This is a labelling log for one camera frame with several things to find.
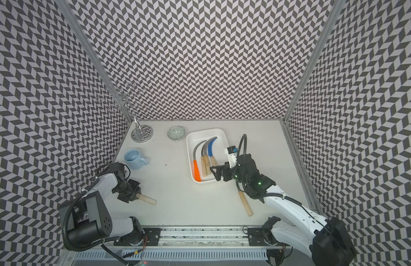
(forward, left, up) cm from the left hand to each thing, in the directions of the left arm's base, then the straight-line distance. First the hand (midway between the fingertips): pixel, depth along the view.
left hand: (140, 194), depth 86 cm
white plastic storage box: (+30, -42, -1) cm, 52 cm away
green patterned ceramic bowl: (+41, -13, 0) cm, 43 cm away
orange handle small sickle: (+11, -29, +1) cm, 31 cm away
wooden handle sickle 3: (-4, -54, 0) cm, 54 cm away
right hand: (+6, -41, +15) cm, 44 cm away
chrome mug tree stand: (+40, +11, +2) cm, 41 cm away
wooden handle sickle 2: (+15, -33, +1) cm, 36 cm away
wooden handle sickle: (+19, -35, +1) cm, 39 cm away
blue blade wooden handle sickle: (+27, -36, +1) cm, 45 cm away
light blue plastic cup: (+20, +10, +4) cm, 23 cm away
